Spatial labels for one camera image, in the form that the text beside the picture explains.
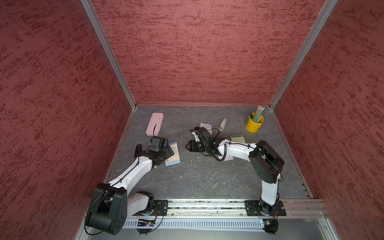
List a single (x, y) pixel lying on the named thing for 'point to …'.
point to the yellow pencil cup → (252, 126)
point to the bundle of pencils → (259, 110)
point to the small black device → (138, 150)
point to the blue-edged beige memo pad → (174, 159)
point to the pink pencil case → (156, 122)
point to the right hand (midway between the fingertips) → (188, 149)
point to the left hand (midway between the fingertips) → (167, 156)
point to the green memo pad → (238, 138)
